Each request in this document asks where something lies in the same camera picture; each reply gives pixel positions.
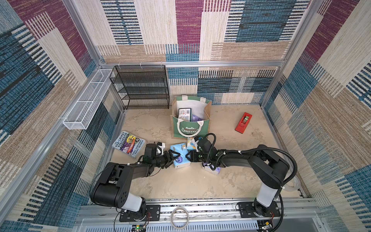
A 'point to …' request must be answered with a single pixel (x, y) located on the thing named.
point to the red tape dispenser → (244, 122)
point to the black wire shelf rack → (142, 86)
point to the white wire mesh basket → (80, 115)
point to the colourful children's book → (129, 144)
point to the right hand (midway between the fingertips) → (190, 157)
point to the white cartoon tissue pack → (191, 145)
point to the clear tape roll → (293, 184)
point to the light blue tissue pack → (181, 160)
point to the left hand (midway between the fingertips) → (178, 157)
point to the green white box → (185, 114)
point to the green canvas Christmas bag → (201, 107)
